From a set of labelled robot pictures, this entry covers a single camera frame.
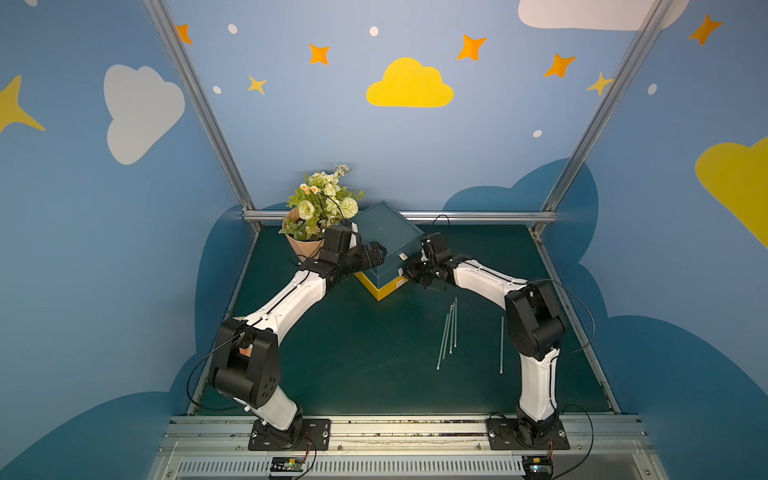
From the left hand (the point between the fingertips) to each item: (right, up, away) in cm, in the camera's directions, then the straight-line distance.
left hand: (375, 251), depth 87 cm
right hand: (+8, -6, +9) cm, 14 cm away
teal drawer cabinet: (+2, +9, +10) cm, 14 cm away
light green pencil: (+23, -30, +1) cm, 38 cm away
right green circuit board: (+41, -54, -14) cm, 69 cm away
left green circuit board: (-21, -53, -15) cm, 59 cm away
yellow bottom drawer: (+1, -14, +10) cm, 17 cm away
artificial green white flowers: (-16, +15, +1) cm, 22 cm away
